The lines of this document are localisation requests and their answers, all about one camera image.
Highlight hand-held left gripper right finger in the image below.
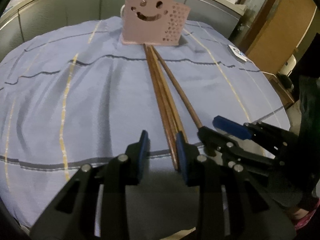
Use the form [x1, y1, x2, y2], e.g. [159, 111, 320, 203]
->
[176, 132, 297, 240]

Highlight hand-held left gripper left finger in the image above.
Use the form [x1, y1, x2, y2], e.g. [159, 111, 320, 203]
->
[31, 130, 150, 240]

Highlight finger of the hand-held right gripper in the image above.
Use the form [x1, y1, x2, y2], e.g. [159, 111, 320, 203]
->
[212, 116, 298, 153]
[197, 126, 283, 178]

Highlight dark brown thin chopstick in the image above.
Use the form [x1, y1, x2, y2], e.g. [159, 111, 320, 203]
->
[151, 47, 203, 128]

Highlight light brown wooden chopstick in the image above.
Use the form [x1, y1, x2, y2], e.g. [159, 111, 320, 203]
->
[146, 45, 179, 170]
[143, 44, 175, 172]
[149, 46, 188, 143]

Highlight pink smiley utensil holder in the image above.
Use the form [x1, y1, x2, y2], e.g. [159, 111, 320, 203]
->
[120, 0, 191, 48]

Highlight pink patterned cloth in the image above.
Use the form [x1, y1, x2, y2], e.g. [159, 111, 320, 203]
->
[287, 197, 320, 230]

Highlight wooden crate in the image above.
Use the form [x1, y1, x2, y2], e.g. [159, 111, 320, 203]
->
[269, 73, 296, 111]

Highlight person's dark clothing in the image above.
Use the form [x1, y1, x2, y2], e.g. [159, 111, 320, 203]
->
[298, 74, 320, 143]

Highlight blue plaid tablecloth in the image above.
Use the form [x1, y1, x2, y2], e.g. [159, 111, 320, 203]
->
[0, 16, 291, 233]

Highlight grey kitchen cabinets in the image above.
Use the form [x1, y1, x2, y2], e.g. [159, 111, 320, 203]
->
[0, 0, 242, 64]

